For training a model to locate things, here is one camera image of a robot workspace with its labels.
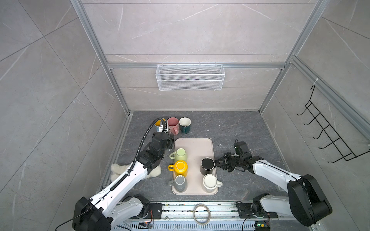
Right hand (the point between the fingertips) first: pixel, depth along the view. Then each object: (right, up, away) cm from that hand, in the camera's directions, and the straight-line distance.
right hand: (214, 159), depth 84 cm
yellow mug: (-20, -3, -5) cm, 21 cm away
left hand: (-28, +18, -7) cm, 34 cm away
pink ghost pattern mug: (-26, +21, +17) cm, 38 cm away
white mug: (-3, -11, -8) cm, 14 cm away
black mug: (-4, -3, -3) cm, 6 cm away
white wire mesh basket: (-14, +54, +17) cm, 59 cm away
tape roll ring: (-4, -25, -12) cm, 28 cm away
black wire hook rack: (+50, +9, -26) cm, 57 cm away
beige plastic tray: (-10, +4, +13) cm, 17 cm away
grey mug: (-20, -10, -11) cm, 25 cm away
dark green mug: (-18, +21, +17) cm, 33 cm away
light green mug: (-20, +3, -1) cm, 20 cm away
